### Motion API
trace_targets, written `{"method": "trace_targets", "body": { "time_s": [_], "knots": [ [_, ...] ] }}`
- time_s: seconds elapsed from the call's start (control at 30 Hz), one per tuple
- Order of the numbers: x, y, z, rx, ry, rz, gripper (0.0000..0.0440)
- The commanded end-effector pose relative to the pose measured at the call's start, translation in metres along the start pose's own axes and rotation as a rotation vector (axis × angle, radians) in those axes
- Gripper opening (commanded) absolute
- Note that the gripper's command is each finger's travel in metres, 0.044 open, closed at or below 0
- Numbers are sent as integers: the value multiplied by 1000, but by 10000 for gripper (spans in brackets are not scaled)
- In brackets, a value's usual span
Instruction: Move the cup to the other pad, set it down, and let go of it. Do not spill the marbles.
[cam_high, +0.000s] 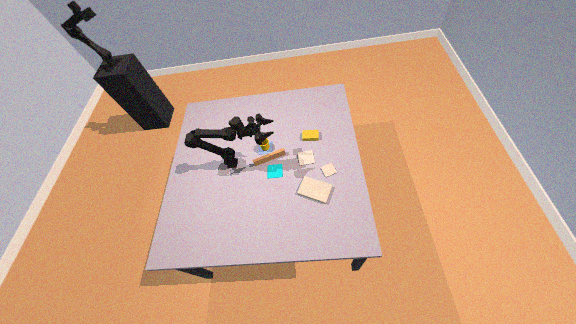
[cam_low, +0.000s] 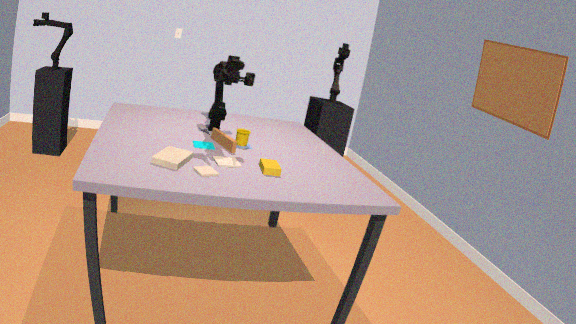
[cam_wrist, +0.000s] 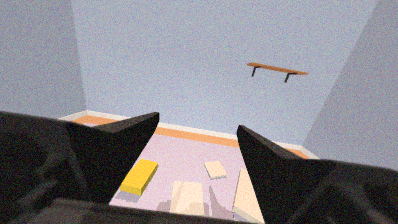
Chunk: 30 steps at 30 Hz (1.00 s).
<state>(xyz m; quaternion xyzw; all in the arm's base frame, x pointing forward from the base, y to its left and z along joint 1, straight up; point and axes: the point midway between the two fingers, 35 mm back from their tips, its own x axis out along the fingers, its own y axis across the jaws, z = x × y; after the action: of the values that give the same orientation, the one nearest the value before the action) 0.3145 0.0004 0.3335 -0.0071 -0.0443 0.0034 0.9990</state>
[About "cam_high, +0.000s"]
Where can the yellow flat block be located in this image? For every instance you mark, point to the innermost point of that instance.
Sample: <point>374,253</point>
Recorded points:
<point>310,135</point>

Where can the orange flat bar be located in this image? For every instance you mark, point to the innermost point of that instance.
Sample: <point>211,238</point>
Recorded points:
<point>269,157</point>

